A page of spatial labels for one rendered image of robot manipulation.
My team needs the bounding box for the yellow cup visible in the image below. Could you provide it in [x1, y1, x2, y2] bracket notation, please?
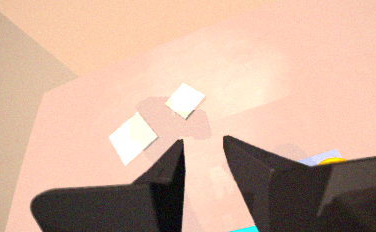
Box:
[318, 157, 346, 164]

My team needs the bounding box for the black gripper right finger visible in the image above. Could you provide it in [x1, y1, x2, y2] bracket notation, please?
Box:
[223, 135, 376, 232]

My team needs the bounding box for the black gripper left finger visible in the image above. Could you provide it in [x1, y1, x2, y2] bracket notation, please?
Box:
[29, 139, 186, 232]

